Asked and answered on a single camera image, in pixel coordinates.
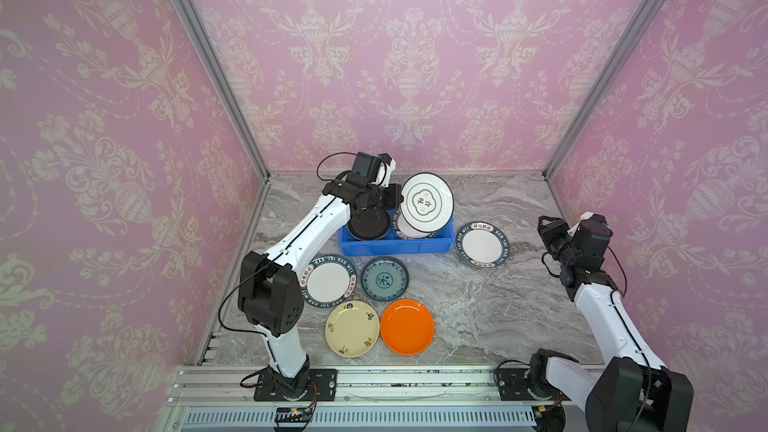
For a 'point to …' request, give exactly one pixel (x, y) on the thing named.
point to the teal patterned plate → (385, 278)
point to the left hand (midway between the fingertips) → (405, 199)
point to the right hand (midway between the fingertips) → (543, 218)
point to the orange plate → (407, 327)
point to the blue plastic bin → (438, 243)
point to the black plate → (369, 225)
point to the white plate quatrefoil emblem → (428, 202)
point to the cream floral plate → (352, 328)
